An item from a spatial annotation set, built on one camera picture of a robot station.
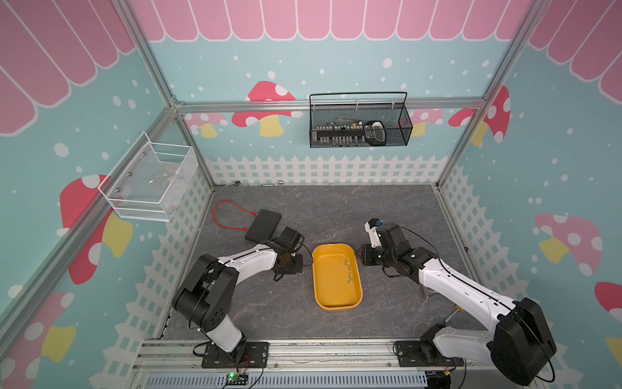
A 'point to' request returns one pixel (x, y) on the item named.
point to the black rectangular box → (263, 226)
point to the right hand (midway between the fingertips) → (357, 251)
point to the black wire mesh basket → (386, 125)
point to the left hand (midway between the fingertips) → (296, 270)
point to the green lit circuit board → (232, 378)
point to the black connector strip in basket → (342, 134)
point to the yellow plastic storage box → (338, 284)
